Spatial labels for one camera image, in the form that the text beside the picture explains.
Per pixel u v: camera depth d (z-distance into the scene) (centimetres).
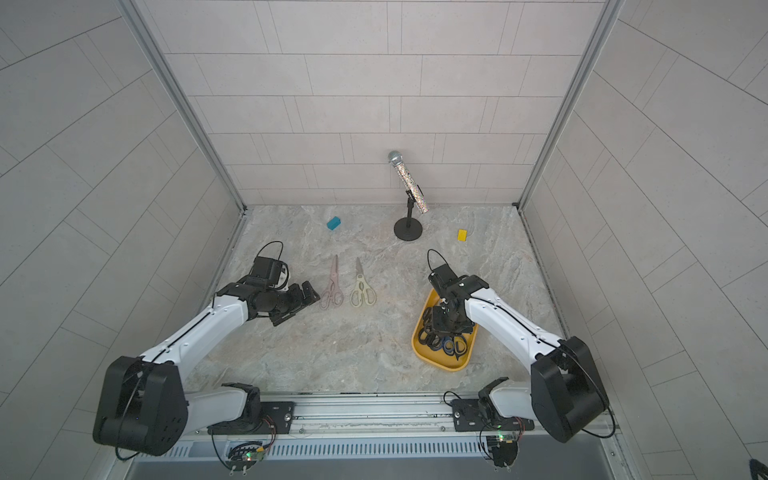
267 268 67
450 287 60
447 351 80
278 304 70
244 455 66
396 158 91
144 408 39
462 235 108
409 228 109
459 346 82
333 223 111
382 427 71
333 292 93
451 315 68
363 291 93
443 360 79
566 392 40
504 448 68
